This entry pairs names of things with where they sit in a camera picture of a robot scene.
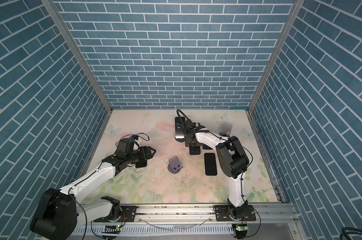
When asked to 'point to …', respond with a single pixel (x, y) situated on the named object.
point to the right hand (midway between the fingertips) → (192, 140)
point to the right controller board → (241, 227)
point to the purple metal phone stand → (227, 128)
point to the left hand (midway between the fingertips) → (151, 152)
